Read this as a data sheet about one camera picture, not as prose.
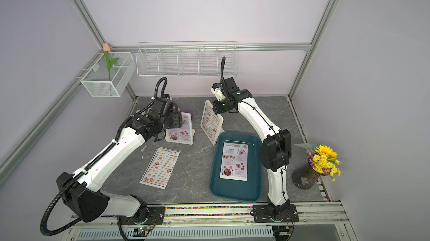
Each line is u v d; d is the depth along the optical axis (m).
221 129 0.90
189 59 0.99
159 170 0.87
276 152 0.51
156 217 0.73
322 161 0.64
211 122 0.91
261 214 0.73
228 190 0.83
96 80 0.77
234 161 0.89
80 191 0.38
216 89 0.79
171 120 0.68
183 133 0.91
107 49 0.89
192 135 0.95
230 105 0.65
